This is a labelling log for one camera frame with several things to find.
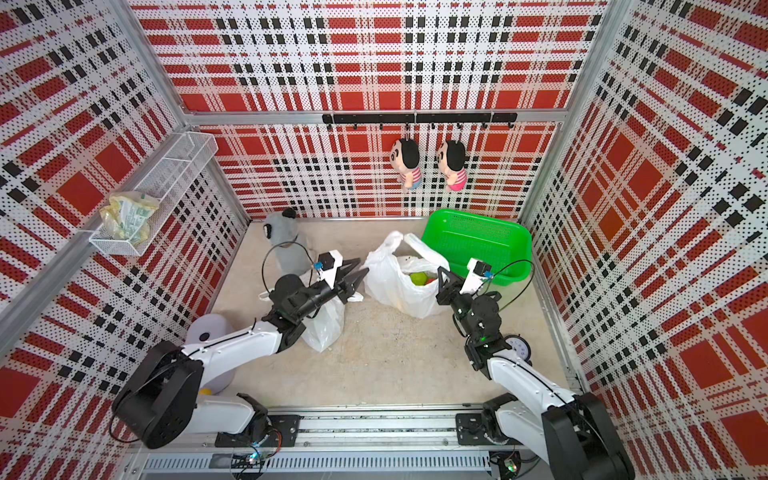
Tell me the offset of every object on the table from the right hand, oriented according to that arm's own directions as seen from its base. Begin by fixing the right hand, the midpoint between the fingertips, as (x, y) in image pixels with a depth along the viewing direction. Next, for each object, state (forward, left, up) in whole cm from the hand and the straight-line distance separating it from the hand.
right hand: (441, 267), depth 79 cm
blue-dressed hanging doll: (+34, +9, +12) cm, 37 cm away
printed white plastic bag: (-1, +14, -1) cm, 15 cm away
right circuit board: (-42, -13, -18) cm, 47 cm away
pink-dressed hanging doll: (+36, -5, +10) cm, 37 cm away
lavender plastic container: (-12, +65, -12) cm, 67 cm away
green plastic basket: (+25, -28, -22) cm, 44 cm away
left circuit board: (-41, +48, -21) cm, 67 cm away
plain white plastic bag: (-12, +33, -13) cm, 37 cm away
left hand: (0, +19, +3) cm, 20 cm away
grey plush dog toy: (+18, +49, -3) cm, 52 cm away
